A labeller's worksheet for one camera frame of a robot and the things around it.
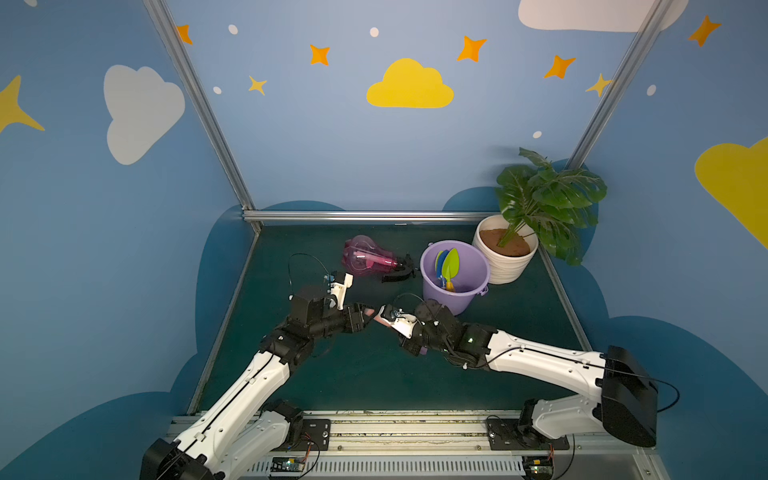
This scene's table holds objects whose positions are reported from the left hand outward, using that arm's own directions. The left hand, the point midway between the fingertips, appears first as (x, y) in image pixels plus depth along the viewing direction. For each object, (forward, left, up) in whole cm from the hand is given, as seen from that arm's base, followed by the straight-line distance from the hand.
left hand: (374, 306), depth 75 cm
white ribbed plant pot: (+21, -42, -8) cm, 48 cm away
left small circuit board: (-32, +20, -22) cm, 44 cm away
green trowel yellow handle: (+20, -24, -10) cm, 33 cm away
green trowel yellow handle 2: (+22, -19, -9) cm, 30 cm away
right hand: (-1, -6, -5) cm, 8 cm away
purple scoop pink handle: (-2, +1, 0) cm, 2 cm away
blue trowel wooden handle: (+19, -20, -11) cm, 30 cm away
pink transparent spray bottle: (+26, +6, -12) cm, 29 cm away
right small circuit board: (-31, -41, -21) cm, 56 cm away
